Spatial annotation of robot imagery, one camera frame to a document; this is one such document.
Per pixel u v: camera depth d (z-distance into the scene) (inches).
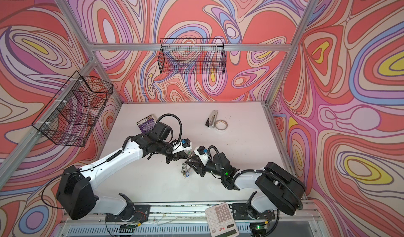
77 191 15.6
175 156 26.6
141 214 28.3
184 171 30.2
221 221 27.5
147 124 41.2
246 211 25.9
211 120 42.0
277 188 17.2
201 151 27.2
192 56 38.8
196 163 28.7
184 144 25.6
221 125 42.3
